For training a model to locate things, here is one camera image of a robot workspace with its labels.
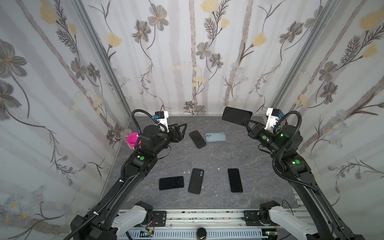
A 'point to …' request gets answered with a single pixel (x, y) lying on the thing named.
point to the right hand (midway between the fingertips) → (245, 118)
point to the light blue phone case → (218, 136)
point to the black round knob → (201, 233)
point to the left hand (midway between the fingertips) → (181, 121)
